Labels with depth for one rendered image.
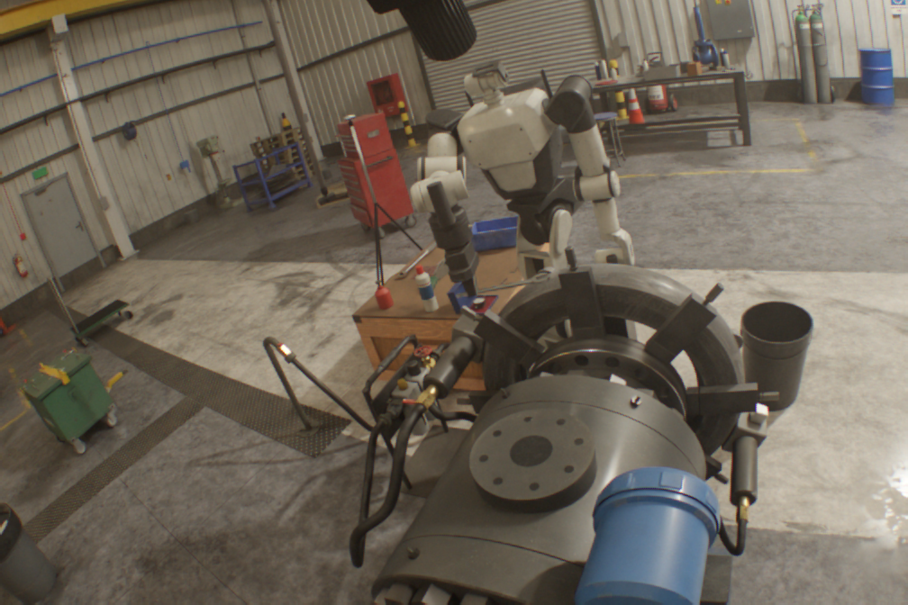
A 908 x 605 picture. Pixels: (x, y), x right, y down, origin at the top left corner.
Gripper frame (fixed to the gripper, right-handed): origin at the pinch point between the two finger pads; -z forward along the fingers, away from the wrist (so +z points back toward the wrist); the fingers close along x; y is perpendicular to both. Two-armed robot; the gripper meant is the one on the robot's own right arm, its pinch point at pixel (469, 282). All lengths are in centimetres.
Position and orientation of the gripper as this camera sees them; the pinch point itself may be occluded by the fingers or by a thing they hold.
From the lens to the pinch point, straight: 118.7
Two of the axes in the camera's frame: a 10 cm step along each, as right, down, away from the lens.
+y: 9.2, -2.1, -3.2
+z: -3.2, -8.9, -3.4
